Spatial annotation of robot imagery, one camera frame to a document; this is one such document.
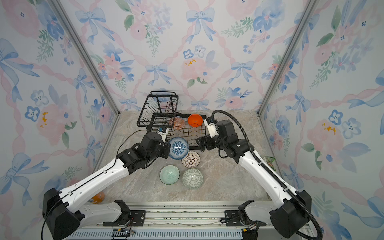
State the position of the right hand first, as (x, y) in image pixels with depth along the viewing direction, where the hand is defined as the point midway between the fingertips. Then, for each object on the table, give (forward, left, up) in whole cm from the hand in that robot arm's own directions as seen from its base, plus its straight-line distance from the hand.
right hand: (203, 136), depth 77 cm
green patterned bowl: (-14, +6, -23) cm, 27 cm away
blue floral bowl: (-3, +13, -6) cm, 15 cm away
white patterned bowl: (-2, +6, -22) cm, 23 cm away
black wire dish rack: (+33, +30, -14) cm, 47 cm away
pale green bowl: (-12, +19, -22) cm, 31 cm away
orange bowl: (+28, +5, -19) cm, 34 cm away
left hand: (-3, +17, -2) cm, 18 cm away
